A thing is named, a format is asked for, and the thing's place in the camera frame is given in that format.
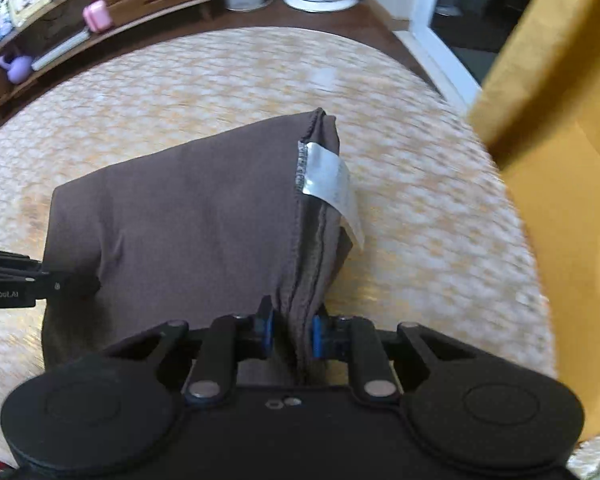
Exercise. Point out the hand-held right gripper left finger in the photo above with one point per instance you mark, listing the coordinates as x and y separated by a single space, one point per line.
266 325

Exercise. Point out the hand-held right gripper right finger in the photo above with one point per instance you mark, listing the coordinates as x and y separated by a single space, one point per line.
317 335

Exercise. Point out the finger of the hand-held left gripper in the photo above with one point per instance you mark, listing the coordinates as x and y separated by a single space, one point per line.
25 285

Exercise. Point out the brown shirt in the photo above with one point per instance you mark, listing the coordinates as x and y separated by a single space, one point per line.
180 210

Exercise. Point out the purple kettlebell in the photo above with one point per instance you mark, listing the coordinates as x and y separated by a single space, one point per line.
16 70

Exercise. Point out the white flat device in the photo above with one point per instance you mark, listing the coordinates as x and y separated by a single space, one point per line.
60 50

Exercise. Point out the pink case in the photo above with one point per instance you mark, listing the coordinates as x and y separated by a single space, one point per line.
97 16

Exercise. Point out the yellow cloth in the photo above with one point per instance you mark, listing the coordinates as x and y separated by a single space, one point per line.
555 160

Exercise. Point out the glass sliding door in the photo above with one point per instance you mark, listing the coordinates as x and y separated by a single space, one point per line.
465 5

